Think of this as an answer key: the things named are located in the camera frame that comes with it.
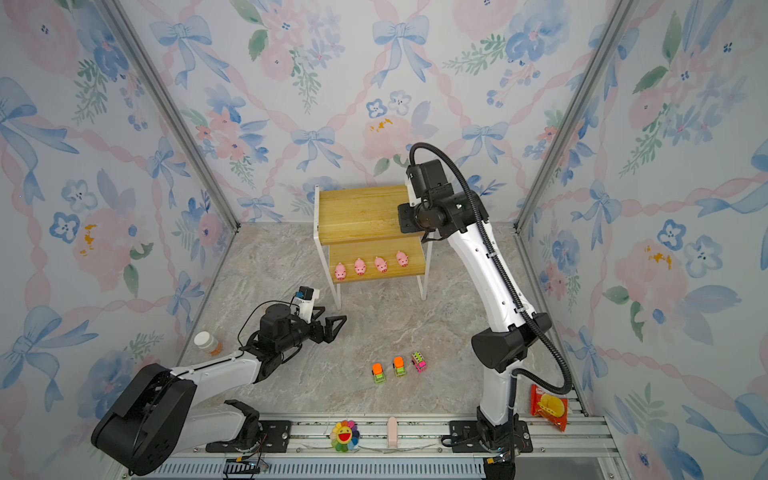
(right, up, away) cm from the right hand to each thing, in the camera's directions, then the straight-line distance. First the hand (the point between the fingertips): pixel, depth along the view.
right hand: (409, 214), depth 75 cm
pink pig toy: (-19, -15, +9) cm, 26 cm away
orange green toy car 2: (-3, -41, +8) cm, 42 cm away
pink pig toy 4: (-1, -12, +12) cm, 17 cm away
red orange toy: (+36, -49, +1) cm, 61 cm away
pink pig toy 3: (-7, -13, +10) cm, 18 cm away
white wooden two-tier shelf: (-13, -4, -1) cm, 14 cm away
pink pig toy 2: (-13, -14, +10) cm, 22 cm away
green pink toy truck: (+3, -40, +9) cm, 41 cm away
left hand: (-20, -27, +10) cm, 35 cm away
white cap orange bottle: (-55, -34, +7) cm, 65 cm away
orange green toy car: (-8, -43, +7) cm, 44 cm away
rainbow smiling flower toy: (-16, -55, -2) cm, 57 cm away
